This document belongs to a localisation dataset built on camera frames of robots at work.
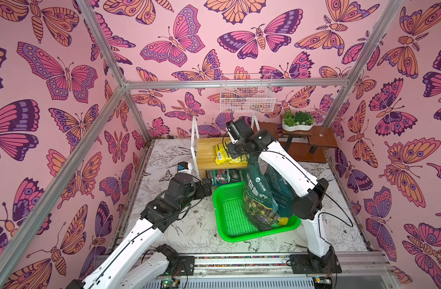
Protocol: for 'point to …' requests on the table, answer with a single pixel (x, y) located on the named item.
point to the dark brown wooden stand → (314, 150)
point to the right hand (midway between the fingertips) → (229, 149)
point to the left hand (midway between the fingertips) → (204, 180)
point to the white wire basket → (247, 93)
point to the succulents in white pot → (298, 121)
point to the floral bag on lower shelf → (224, 176)
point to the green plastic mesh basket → (231, 220)
